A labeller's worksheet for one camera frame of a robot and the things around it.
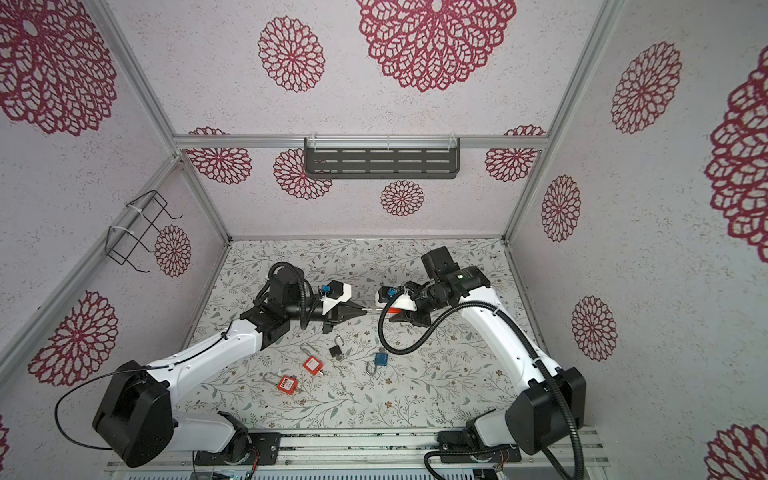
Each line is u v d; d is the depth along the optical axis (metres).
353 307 0.70
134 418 0.41
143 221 0.80
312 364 0.86
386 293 0.62
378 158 0.95
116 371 0.43
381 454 0.74
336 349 0.90
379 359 0.88
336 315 0.67
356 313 0.70
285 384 0.83
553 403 0.39
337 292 0.61
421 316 0.66
